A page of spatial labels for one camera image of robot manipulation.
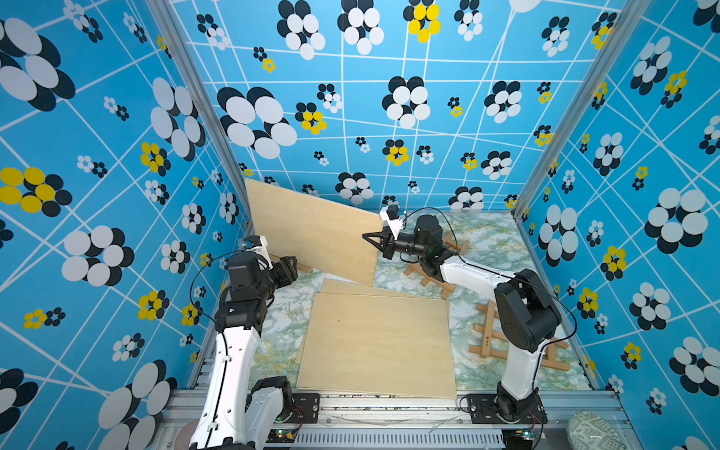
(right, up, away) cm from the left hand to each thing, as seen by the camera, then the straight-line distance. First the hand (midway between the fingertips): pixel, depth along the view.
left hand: (289, 258), depth 77 cm
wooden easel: (-2, -4, +19) cm, 20 cm away
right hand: (+22, +7, +5) cm, 24 cm away
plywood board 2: (+25, -27, +7) cm, 37 cm away
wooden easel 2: (+49, -12, +18) cm, 53 cm away
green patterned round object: (+77, -43, -7) cm, 88 cm away
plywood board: (+8, +6, +10) cm, 15 cm away
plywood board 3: (+14, -13, +19) cm, 27 cm away
